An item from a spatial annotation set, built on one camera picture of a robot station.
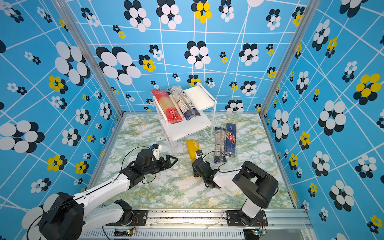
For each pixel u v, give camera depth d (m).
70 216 0.40
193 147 0.97
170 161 0.74
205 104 0.78
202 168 0.70
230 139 0.99
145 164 0.65
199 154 0.81
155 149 0.77
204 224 0.72
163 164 0.72
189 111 0.72
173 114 0.68
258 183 0.47
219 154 0.93
